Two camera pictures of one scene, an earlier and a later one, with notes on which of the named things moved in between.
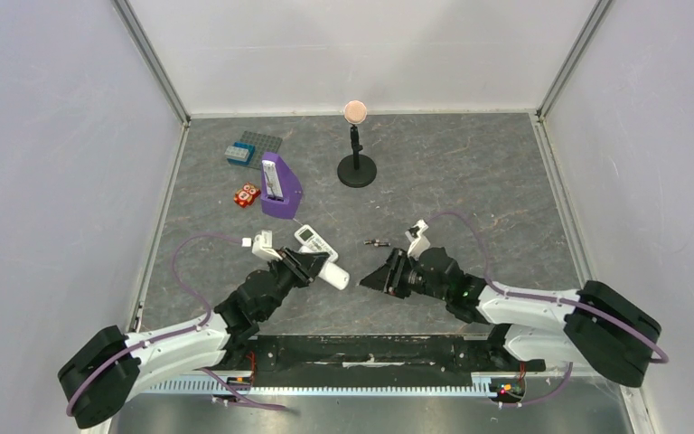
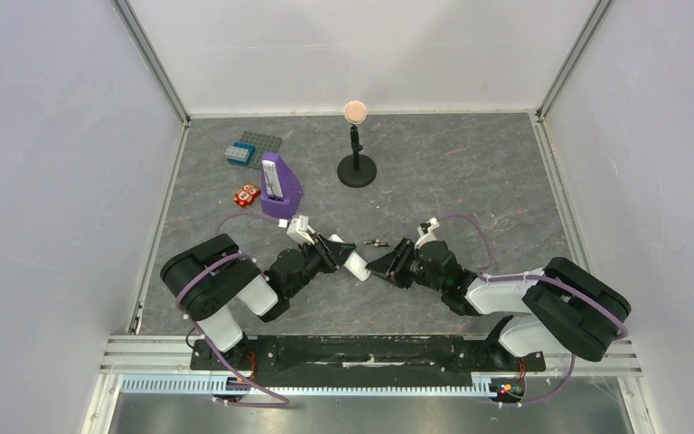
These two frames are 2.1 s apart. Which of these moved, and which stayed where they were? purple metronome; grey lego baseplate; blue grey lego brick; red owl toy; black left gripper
Moved: black left gripper
Stayed: blue grey lego brick; purple metronome; red owl toy; grey lego baseplate
